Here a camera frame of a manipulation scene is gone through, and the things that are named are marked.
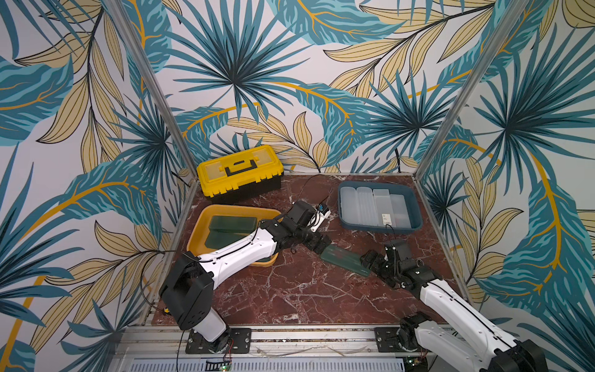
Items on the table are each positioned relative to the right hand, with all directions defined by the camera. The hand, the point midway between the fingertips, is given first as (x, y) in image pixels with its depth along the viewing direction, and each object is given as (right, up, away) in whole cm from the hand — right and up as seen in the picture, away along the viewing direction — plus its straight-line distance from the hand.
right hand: (368, 263), depth 85 cm
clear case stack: (+20, +18, +19) cm, 33 cm away
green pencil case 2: (-57, +9, +9) cm, 59 cm away
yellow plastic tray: (-66, +11, +10) cm, 68 cm away
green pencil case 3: (-7, 0, +6) cm, 9 cm away
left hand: (-18, +10, -4) cm, 21 cm away
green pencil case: (-54, +14, +16) cm, 58 cm away
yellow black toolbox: (-50, +33, +12) cm, 61 cm away
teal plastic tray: (+22, +29, +29) cm, 46 cm away
